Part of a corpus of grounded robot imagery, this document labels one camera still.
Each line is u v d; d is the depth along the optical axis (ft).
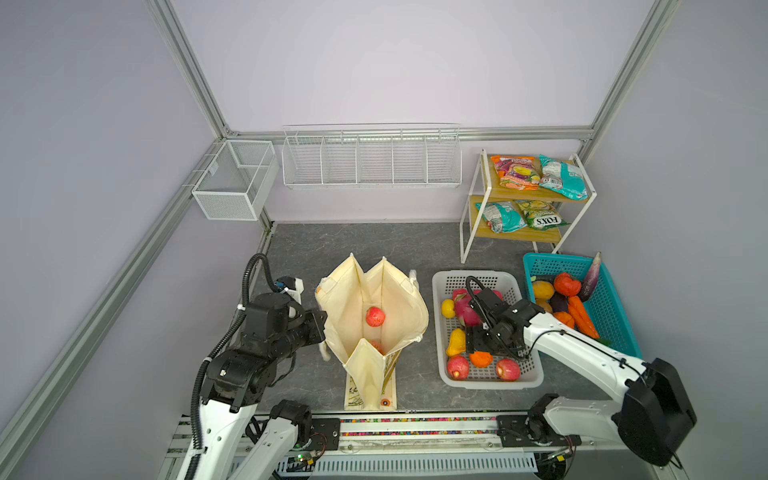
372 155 3.24
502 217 3.16
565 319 2.77
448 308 2.99
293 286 1.99
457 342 2.71
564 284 3.03
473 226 2.99
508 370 2.58
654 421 1.33
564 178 2.67
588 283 3.08
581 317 3.01
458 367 2.59
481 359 2.65
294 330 1.79
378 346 1.99
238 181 3.33
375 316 2.91
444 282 3.07
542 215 3.16
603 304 2.99
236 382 1.36
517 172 2.71
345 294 2.54
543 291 3.08
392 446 2.38
